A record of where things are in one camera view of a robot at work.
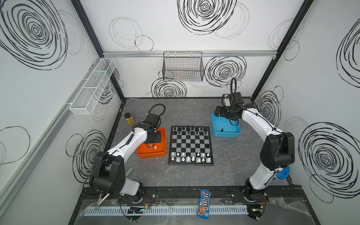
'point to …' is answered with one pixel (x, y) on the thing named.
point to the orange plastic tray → (155, 150)
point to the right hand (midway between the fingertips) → (219, 113)
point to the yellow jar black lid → (129, 118)
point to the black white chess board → (190, 145)
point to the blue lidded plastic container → (284, 173)
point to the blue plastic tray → (224, 127)
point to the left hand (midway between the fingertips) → (157, 138)
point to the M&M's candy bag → (203, 206)
